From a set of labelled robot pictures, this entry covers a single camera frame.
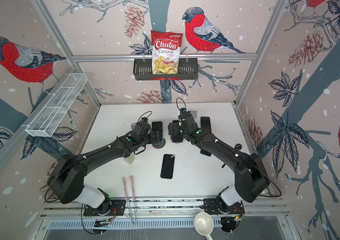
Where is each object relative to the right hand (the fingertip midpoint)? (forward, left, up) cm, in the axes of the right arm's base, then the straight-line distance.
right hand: (172, 128), depth 85 cm
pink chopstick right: (-24, +23, -15) cm, 36 cm away
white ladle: (-43, -17, -17) cm, 49 cm away
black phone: (-16, +3, -17) cm, 23 cm away
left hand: (-2, +10, -3) cm, 11 cm away
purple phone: (-7, -2, +7) cm, 10 cm away
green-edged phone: (+5, +10, -4) cm, 12 cm away
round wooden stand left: (-2, +10, -18) cm, 20 cm away
